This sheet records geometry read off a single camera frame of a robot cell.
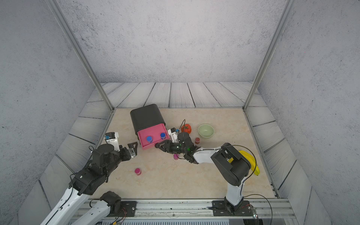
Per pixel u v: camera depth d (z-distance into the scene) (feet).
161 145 2.72
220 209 2.39
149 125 2.86
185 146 2.29
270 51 2.85
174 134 2.67
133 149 2.12
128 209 2.39
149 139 2.79
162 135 2.85
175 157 2.99
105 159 1.67
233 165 1.58
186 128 3.32
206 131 3.33
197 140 3.23
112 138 1.98
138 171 2.78
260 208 2.44
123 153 2.03
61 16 2.40
